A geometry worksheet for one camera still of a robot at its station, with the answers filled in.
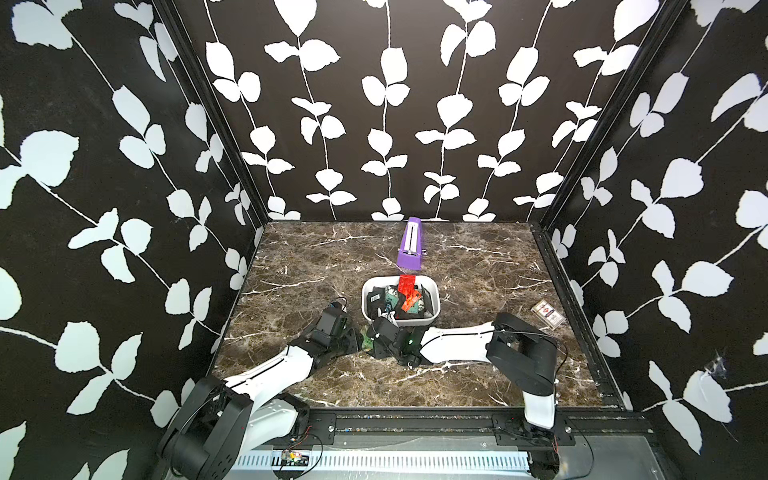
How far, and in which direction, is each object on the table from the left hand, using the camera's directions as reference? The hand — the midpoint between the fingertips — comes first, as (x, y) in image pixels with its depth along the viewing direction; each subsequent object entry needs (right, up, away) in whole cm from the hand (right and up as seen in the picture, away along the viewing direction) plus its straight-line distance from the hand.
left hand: (361, 335), depth 88 cm
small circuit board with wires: (-14, -25, -18) cm, 34 cm away
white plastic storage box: (+23, +14, +7) cm, 28 cm away
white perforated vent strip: (+7, -25, -18) cm, 32 cm away
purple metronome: (+16, +24, +16) cm, 33 cm away
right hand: (+4, -1, +1) cm, 4 cm away
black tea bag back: (+4, +10, +5) cm, 12 cm away
